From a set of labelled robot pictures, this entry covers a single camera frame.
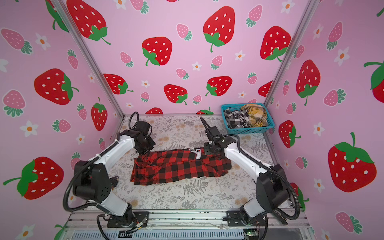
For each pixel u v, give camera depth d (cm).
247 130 104
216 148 60
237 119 106
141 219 74
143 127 70
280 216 73
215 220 75
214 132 66
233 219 73
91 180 45
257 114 107
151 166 91
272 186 43
